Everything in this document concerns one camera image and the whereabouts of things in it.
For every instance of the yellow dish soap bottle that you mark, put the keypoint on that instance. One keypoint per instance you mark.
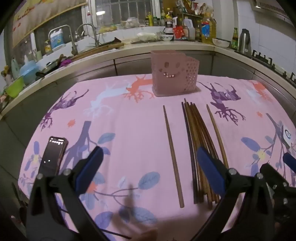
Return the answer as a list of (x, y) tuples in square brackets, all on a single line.
[(47, 48)]

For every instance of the purple cloth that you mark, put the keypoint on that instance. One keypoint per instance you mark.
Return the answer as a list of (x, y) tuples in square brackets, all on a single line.
[(66, 62)]

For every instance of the pink printed tablecloth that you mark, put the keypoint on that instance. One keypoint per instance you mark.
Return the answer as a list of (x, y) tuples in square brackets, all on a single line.
[(129, 129)]

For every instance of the white bowl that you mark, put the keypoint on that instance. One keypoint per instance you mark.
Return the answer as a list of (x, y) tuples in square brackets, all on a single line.
[(220, 43)]

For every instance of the black gas stove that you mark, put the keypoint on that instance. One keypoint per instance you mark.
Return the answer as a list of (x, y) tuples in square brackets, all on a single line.
[(266, 60)]

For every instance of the white plastic bag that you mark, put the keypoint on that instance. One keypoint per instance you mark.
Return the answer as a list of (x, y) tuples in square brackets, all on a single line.
[(146, 36)]

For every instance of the dark sauce bottle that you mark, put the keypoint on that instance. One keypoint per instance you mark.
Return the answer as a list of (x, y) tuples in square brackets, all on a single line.
[(169, 24)]

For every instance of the blue plastic basin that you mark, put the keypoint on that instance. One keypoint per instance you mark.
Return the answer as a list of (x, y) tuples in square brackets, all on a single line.
[(29, 73)]

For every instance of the black frying pan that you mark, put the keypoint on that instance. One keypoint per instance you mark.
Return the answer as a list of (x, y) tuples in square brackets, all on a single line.
[(49, 67)]

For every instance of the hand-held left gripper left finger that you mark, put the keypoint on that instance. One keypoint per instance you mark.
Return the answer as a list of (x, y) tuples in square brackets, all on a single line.
[(92, 166)]

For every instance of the chrome faucet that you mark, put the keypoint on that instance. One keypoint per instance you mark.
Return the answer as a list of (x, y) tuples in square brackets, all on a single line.
[(73, 48), (96, 39)]

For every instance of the white plastic jug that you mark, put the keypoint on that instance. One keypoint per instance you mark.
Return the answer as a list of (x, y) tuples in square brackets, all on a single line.
[(188, 29)]

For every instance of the black smartphone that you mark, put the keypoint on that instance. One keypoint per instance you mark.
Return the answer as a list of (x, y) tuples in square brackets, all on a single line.
[(52, 157)]

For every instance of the small white device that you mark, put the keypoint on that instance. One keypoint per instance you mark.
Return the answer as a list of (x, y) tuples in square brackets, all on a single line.
[(286, 136)]

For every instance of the blue detergent jug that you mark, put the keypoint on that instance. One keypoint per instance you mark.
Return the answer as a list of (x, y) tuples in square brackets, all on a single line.
[(56, 40)]

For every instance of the bundle of brown chopsticks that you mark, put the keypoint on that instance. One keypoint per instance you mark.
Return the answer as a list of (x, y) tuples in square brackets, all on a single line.
[(194, 129)]

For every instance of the pink plastic utensil holder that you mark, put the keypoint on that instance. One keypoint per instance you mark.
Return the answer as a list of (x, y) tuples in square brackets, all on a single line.
[(166, 78)]

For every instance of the green plastic basin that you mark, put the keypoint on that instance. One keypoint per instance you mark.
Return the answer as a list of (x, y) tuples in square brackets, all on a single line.
[(15, 88)]

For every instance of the steel range hood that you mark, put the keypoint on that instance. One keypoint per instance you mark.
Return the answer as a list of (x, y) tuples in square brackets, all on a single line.
[(272, 8)]

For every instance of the blue patterned bowl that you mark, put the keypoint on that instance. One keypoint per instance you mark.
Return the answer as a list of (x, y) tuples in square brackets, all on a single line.
[(166, 37)]

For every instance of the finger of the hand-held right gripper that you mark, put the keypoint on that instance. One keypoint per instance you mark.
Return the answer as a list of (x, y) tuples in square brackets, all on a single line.
[(289, 161)]

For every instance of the barred window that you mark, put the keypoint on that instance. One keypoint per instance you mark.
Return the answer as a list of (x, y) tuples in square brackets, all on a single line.
[(120, 9)]

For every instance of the yellow cooking oil bottle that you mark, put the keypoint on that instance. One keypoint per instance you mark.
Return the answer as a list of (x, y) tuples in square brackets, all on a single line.
[(208, 30)]

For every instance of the long wooden chopstick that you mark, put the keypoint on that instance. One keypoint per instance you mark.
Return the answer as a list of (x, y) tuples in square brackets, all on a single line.
[(173, 157), (216, 134)]

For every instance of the red packet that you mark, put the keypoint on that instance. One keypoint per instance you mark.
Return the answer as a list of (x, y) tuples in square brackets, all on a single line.
[(178, 32)]

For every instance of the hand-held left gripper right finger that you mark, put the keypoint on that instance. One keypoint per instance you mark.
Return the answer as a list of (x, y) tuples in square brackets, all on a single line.
[(210, 166)]

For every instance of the green glass bottle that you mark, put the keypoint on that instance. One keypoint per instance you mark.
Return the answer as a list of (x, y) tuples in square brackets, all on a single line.
[(235, 39)]

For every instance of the steel kettle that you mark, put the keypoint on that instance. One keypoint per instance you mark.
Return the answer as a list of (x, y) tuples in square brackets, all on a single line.
[(244, 42)]

